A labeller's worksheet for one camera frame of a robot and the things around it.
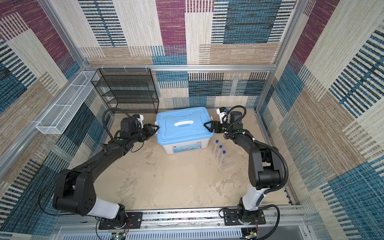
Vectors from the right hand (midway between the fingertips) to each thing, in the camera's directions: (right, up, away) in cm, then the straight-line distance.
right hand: (208, 125), depth 91 cm
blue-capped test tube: (+6, -17, -4) cm, 18 cm away
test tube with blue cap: (+4, -15, 0) cm, 16 cm away
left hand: (-29, 0, -6) cm, 29 cm away
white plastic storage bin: (-8, -13, +4) cm, 16 cm away
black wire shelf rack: (-56, +25, +17) cm, 64 cm away
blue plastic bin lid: (-16, 0, -2) cm, 16 cm away
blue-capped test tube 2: (+8, -20, -2) cm, 22 cm away
